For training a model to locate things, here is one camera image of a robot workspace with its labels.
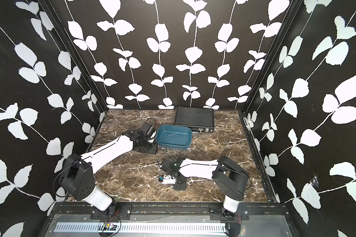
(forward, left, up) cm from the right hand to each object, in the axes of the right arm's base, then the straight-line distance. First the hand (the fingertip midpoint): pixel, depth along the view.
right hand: (179, 180), depth 85 cm
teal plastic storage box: (+31, +5, 0) cm, 31 cm away
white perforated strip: (-23, +40, -1) cm, 46 cm away
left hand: (+15, +14, +11) cm, 24 cm away
